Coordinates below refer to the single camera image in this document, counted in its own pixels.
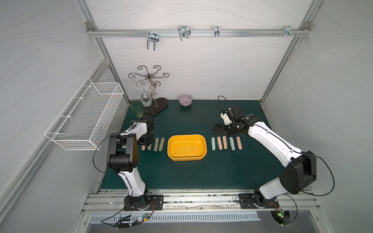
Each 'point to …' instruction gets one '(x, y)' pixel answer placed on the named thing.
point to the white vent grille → (144, 219)
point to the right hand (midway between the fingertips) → (220, 131)
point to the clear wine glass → (145, 97)
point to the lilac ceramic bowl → (185, 100)
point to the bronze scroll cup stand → (161, 103)
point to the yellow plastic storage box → (187, 147)
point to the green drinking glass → (138, 107)
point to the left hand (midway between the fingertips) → (143, 143)
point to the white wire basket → (83, 122)
